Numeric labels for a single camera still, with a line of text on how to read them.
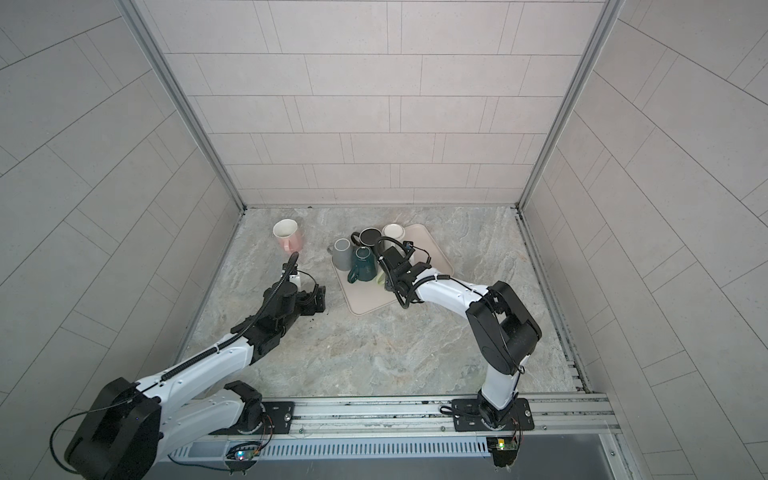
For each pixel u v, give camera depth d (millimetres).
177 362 831
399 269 693
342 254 927
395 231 991
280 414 708
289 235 942
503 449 679
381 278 913
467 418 708
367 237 962
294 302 656
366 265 908
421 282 596
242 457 642
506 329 467
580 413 725
